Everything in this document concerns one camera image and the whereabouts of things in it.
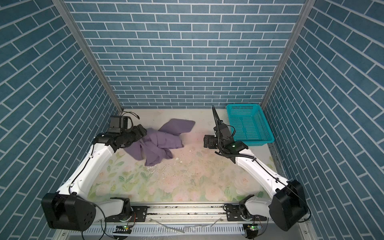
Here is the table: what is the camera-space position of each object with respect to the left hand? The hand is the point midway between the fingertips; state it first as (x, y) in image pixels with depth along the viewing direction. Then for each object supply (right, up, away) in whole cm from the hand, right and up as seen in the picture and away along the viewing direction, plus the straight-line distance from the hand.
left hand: (143, 132), depth 81 cm
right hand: (+36, -3, +2) cm, 36 cm away
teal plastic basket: (+70, +4, +32) cm, 77 cm away
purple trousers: (+5, -8, +4) cm, 10 cm away
